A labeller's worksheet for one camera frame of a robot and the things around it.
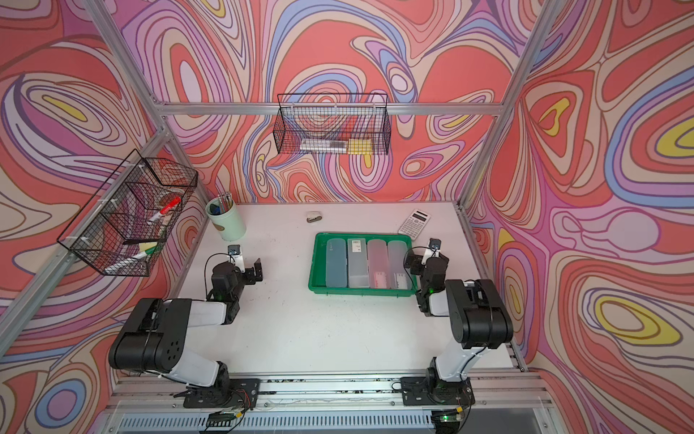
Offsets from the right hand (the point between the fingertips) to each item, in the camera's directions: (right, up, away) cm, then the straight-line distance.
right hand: (424, 256), depth 96 cm
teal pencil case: (-32, -3, +1) cm, 32 cm away
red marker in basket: (-78, +17, -19) cm, 82 cm away
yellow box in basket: (-23, +38, -5) cm, 45 cm away
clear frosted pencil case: (-24, -3, +2) cm, 24 cm away
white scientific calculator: (+1, +12, +16) cm, 19 cm away
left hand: (-63, -1, -2) cm, 63 cm away
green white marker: (-86, +1, -24) cm, 89 cm away
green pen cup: (-73, +15, +2) cm, 74 cm away
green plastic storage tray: (-38, -3, 0) cm, 38 cm away
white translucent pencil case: (-10, -7, -4) cm, 13 cm away
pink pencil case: (-17, -3, 0) cm, 17 cm away
